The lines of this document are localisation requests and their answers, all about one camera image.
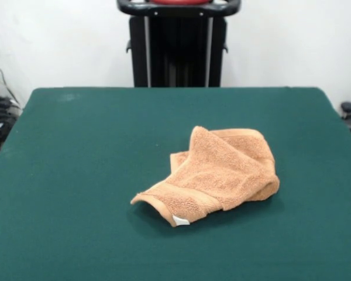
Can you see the red robot arm base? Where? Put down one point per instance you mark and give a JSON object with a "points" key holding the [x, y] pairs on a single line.
{"points": [[178, 1]]}

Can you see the tan terry towel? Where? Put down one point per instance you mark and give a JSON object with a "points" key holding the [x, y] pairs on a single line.
{"points": [[222, 175]]}

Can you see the dark green table cloth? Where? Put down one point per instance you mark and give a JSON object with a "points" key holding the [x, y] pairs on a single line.
{"points": [[76, 190]]}

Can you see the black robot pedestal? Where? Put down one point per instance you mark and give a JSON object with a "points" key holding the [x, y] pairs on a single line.
{"points": [[178, 52]]}

